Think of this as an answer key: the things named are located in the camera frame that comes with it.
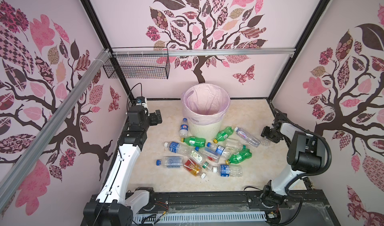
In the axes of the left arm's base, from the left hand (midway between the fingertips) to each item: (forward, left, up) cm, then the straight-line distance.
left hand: (151, 113), depth 76 cm
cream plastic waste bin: (-2, -31, -15) cm, 35 cm away
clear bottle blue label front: (-23, -42, -21) cm, 52 cm away
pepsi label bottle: (+5, -16, -23) cm, 28 cm away
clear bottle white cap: (-3, -59, -23) cm, 64 cm away
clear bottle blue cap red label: (-14, -31, -23) cm, 41 cm away
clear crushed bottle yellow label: (-6, -47, -23) cm, 53 cm away
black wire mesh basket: (+37, +14, +6) cm, 40 cm away
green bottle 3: (-15, -47, -21) cm, 54 cm away
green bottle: (-5, -23, -21) cm, 32 cm away
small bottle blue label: (-10, -38, -22) cm, 45 cm away
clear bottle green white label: (-15, -24, -21) cm, 36 cm away
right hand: (+2, -71, -24) cm, 75 cm away
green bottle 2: (-1, -41, -21) cm, 46 cm away
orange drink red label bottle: (-20, -21, -22) cm, 36 cm away
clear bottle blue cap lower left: (-18, -10, -22) cm, 30 cm away
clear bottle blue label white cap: (-8, -11, -23) cm, 27 cm away
